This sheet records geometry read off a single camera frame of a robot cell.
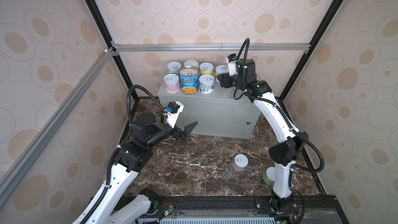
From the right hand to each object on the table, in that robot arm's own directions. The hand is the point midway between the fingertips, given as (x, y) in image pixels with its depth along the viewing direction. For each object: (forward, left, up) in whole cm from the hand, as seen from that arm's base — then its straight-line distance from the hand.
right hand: (224, 73), depth 79 cm
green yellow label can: (-40, -22, -33) cm, 56 cm away
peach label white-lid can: (-33, -9, -33) cm, 48 cm away
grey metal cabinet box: (-9, +3, -22) cm, 24 cm away
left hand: (-28, +15, +1) cm, 32 cm away
